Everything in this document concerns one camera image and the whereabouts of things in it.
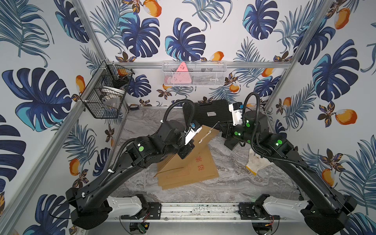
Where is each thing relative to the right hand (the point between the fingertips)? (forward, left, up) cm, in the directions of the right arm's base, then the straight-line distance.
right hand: (218, 122), depth 66 cm
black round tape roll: (+44, +60, -33) cm, 81 cm away
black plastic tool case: (+31, -2, -27) cm, 41 cm away
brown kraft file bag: (-2, +8, -36) cm, 37 cm away
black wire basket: (+21, +62, -3) cm, 66 cm away
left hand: (-8, +11, -1) cm, 14 cm away
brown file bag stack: (-16, +26, -35) cm, 47 cm away
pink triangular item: (+37, +18, +1) cm, 41 cm away
